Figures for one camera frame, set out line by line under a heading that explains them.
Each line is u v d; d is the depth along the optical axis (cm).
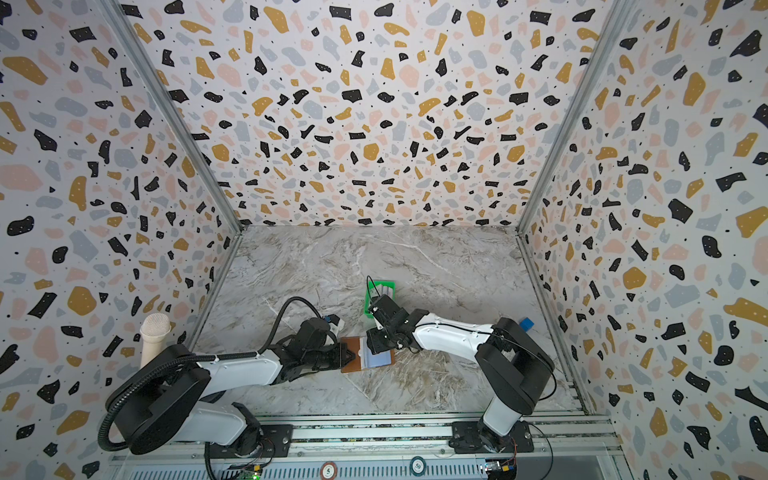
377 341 78
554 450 73
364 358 88
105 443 38
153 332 60
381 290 100
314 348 70
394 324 68
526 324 93
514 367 45
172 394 42
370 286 97
